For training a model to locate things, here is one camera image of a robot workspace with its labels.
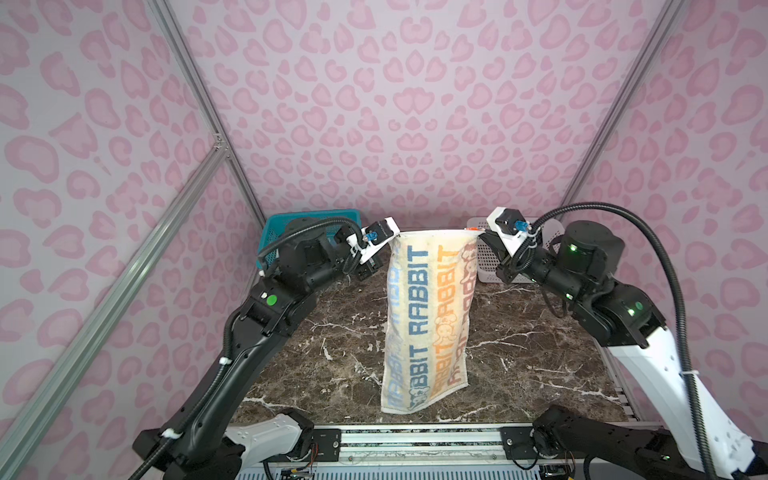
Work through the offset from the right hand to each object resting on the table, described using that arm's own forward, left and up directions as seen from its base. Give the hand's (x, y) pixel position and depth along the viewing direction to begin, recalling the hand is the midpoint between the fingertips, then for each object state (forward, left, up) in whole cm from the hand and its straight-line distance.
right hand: (486, 227), depth 57 cm
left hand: (+1, +19, 0) cm, 19 cm away
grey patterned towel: (-11, +10, -15) cm, 21 cm away
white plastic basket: (+38, -40, -40) cm, 68 cm away
